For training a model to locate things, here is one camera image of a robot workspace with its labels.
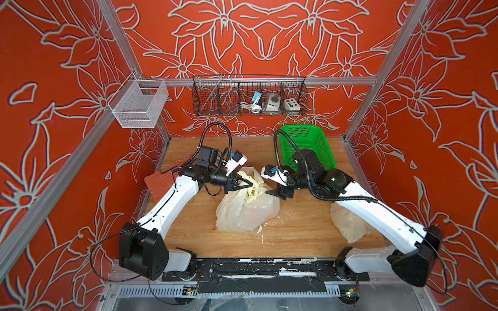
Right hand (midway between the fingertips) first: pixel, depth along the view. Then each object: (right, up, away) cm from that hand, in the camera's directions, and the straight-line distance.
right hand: (264, 181), depth 70 cm
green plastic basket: (+33, +20, +45) cm, 60 cm away
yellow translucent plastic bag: (+34, -18, +3) cm, 39 cm away
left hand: (-5, -1, 0) cm, 5 cm away
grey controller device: (+6, +35, +21) cm, 41 cm away
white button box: (+16, +35, +25) cm, 46 cm away
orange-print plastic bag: (-6, -11, +2) cm, 12 cm away
